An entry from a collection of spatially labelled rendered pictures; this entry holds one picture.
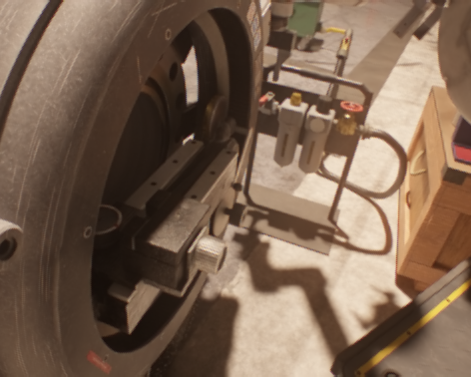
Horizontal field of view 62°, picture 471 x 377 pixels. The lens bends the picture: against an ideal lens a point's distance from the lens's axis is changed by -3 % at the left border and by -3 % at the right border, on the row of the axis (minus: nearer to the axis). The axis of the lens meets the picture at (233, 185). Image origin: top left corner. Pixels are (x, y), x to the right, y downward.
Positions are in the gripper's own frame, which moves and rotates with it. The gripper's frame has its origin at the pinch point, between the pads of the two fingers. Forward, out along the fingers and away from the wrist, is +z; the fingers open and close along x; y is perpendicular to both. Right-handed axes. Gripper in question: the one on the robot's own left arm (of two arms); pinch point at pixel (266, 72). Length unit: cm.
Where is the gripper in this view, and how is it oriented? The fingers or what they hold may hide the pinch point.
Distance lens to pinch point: 128.8
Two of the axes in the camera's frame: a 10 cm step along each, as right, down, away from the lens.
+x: -9.3, -2.9, 2.3
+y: 3.5, -4.9, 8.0
